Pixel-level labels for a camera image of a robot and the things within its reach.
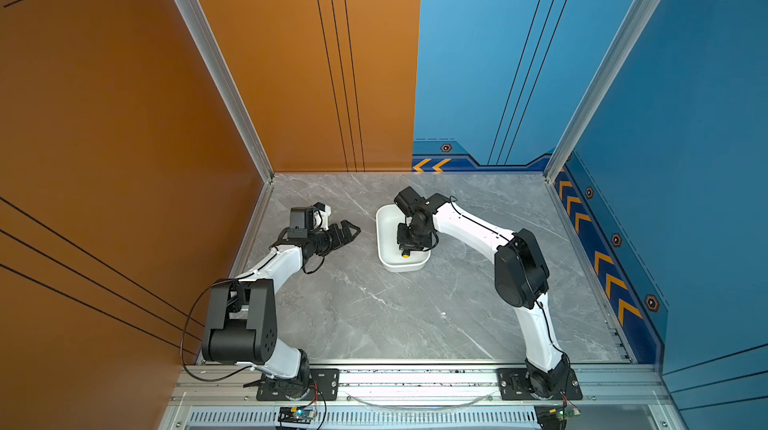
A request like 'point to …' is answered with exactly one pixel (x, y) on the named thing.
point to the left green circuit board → (298, 415)
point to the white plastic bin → (388, 218)
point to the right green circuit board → (564, 412)
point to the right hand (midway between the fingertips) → (399, 247)
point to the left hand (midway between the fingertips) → (350, 232)
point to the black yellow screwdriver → (405, 255)
